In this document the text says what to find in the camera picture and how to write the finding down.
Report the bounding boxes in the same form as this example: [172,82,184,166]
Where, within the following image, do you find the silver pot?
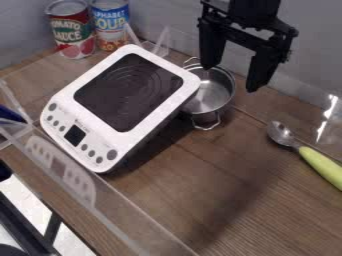
[182,57,237,131]

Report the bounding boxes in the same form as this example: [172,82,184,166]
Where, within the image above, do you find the tomato sauce can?
[46,0,95,59]

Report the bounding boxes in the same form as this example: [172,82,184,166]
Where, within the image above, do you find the alphabet soup can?
[90,0,130,52]

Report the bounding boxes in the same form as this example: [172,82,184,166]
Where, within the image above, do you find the clear acrylic barrier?
[0,80,200,256]

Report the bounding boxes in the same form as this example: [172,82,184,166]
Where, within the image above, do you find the white and black stove top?
[41,44,201,174]

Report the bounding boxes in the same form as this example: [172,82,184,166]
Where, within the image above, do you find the spoon with green handle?
[268,121,342,191]

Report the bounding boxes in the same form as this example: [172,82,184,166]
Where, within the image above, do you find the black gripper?
[198,0,300,93]

